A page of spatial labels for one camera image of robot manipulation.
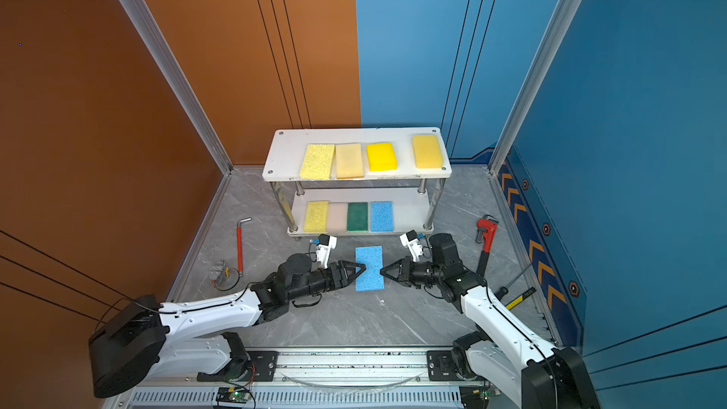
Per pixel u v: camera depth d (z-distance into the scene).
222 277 0.84
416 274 0.70
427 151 0.74
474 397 0.70
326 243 0.73
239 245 0.97
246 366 0.68
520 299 0.85
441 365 0.72
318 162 0.73
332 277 0.67
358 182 1.15
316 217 0.94
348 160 0.72
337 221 0.95
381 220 0.94
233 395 0.71
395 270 0.75
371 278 0.74
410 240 0.75
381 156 0.73
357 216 0.95
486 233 0.97
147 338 0.42
